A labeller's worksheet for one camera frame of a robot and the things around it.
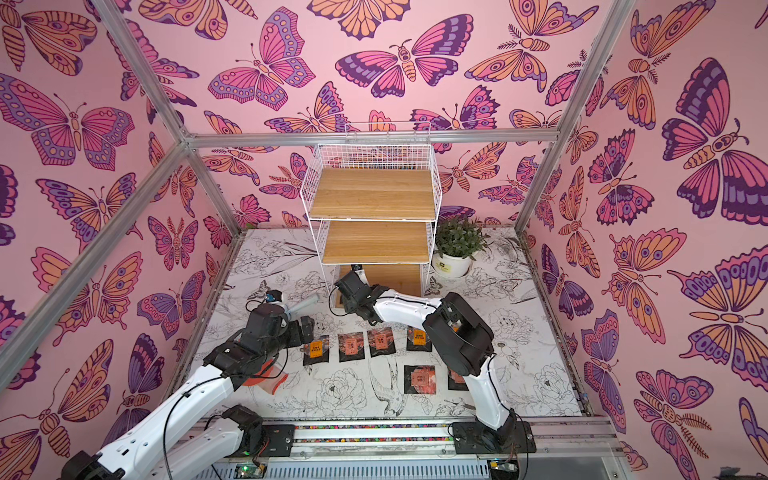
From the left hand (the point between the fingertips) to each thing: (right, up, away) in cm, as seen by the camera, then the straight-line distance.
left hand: (303, 320), depth 83 cm
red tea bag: (+12, -9, +7) cm, 17 cm away
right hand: (+12, +5, +12) cm, 17 cm away
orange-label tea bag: (+2, -10, +5) cm, 12 cm away
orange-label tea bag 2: (+33, -8, +7) cm, 34 cm away
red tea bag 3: (+33, -17, +1) cm, 37 cm away
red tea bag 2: (+21, -8, +7) cm, 24 cm away
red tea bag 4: (+43, -17, +1) cm, 46 cm away
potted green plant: (+45, +23, +8) cm, 51 cm away
